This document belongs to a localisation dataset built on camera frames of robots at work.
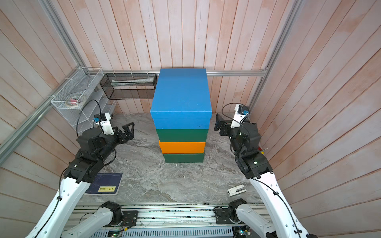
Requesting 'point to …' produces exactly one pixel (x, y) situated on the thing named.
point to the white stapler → (236, 190)
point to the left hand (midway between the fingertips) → (127, 127)
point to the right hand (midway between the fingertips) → (225, 114)
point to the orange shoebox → (181, 147)
